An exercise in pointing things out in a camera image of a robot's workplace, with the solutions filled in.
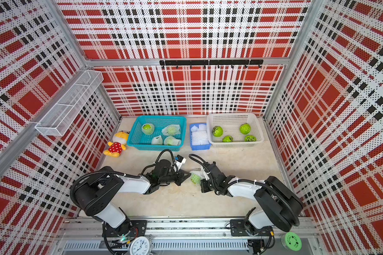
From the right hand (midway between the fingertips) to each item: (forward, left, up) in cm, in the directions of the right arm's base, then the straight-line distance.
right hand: (203, 184), depth 88 cm
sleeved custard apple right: (+35, +21, +6) cm, 42 cm away
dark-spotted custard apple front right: (+27, -30, +7) cm, 41 cm away
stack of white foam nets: (+30, +2, +7) cm, 31 cm away
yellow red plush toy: (+25, +54, +6) cm, 59 cm away
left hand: (+4, +6, +3) cm, 8 cm away
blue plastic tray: (+23, +5, +4) cm, 23 cm away
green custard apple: (+1, +4, +6) cm, 7 cm away
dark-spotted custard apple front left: (+34, -10, +6) cm, 36 cm away
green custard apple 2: (+36, -29, +6) cm, 46 cm away
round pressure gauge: (-28, +27, +5) cm, 39 cm away
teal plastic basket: (+37, +33, +1) cm, 50 cm away
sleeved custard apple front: (+25, +20, +8) cm, 33 cm away
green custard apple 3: (+26, -16, +7) cm, 32 cm away
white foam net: (+2, +2, +10) cm, 11 cm away
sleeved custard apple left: (+36, +37, +7) cm, 52 cm away
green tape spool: (-27, -37, +5) cm, 46 cm away
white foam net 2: (+26, +29, +7) cm, 39 cm away
